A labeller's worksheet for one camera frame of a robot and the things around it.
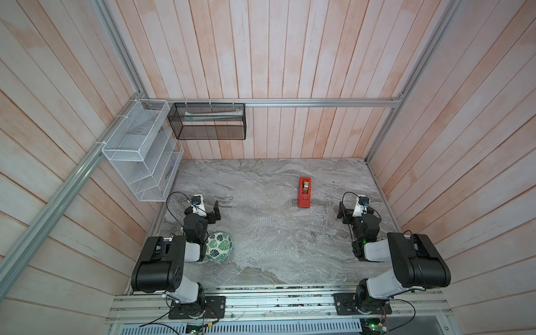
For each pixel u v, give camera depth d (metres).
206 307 0.73
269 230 0.93
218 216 0.85
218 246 0.88
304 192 1.01
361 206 0.78
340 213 0.85
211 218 0.83
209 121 1.04
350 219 0.82
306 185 1.01
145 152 0.72
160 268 0.45
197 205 0.77
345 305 0.73
